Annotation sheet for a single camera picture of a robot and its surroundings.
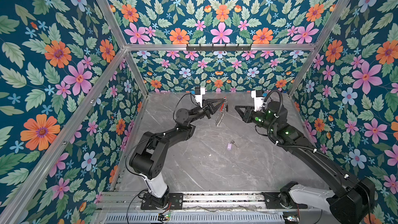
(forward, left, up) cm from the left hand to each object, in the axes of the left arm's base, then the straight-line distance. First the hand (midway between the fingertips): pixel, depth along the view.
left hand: (225, 100), depth 66 cm
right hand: (0, -6, -4) cm, 7 cm away
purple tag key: (-4, -5, -38) cm, 38 cm away
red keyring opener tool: (+2, +1, -8) cm, 8 cm away
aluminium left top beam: (-14, +60, -1) cm, 61 cm away
